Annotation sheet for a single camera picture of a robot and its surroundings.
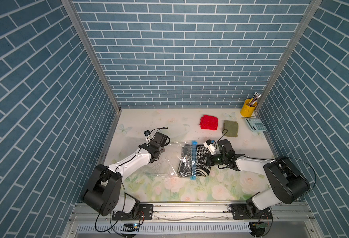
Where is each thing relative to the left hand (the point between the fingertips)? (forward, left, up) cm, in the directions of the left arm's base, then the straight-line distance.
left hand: (160, 147), depth 90 cm
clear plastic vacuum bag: (-9, -5, -3) cm, 11 cm away
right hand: (-8, -24, -3) cm, 26 cm away
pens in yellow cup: (+36, -67, +9) cm, 77 cm away
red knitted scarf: (+22, -33, -2) cm, 40 cm away
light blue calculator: (+22, -69, -4) cm, 73 cm away
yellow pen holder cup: (+33, -64, -1) cm, 72 cm away
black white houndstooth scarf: (-8, -26, +2) cm, 27 cm away
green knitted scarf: (+18, -49, -2) cm, 52 cm away
